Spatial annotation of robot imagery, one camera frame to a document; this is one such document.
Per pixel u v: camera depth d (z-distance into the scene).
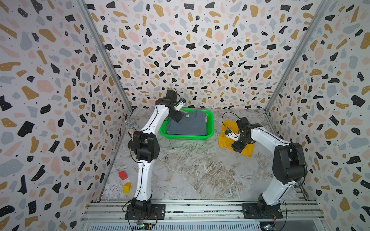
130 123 0.77
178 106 0.88
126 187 0.80
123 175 0.83
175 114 0.88
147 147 0.58
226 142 0.99
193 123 1.06
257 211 0.73
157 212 0.73
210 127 1.01
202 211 0.76
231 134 0.85
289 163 0.49
